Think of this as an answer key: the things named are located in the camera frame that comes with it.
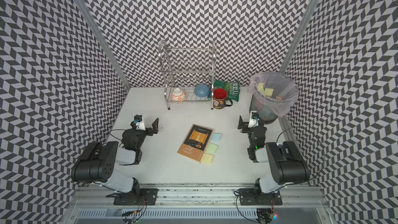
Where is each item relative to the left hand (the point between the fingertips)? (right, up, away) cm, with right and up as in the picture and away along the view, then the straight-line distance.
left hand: (150, 118), depth 90 cm
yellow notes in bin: (+72, +16, +7) cm, 74 cm away
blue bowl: (+30, +18, +19) cm, 40 cm away
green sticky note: (+36, -17, -2) cm, 40 cm away
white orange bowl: (+14, +14, +12) cm, 23 cm away
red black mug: (+42, +12, +10) cm, 45 cm away
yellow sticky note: (+34, -21, -7) cm, 40 cm away
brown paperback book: (+27, -15, -1) cm, 30 cm away
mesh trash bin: (+66, +6, -8) cm, 67 cm away
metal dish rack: (+19, +31, +25) cm, 44 cm away
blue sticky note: (+39, -11, +1) cm, 40 cm away
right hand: (+58, 0, 0) cm, 58 cm away
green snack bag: (+53, +20, +25) cm, 62 cm away
